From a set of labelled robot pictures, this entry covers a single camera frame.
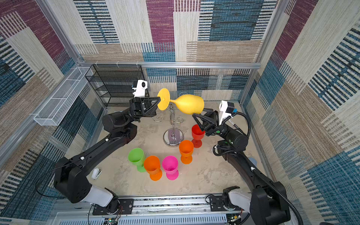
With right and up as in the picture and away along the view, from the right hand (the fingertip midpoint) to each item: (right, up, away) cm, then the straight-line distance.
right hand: (193, 113), depth 56 cm
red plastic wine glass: (+4, -11, +26) cm, 28 cm away
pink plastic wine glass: (-11, -28, +22) cm, 38 cm away
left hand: (-13, +2, -8) cm, 15 cm away
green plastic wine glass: (-30, -24, +25) cm, 46 cm away
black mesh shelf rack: (-56, +24, +53) cm, 81 cm away
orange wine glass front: (-2, -19, +28) cm, 34 cm away
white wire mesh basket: (-69, +1, +14) cm, 70 cm away
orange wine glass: (-21, -29, +25) cm, 44 cm away
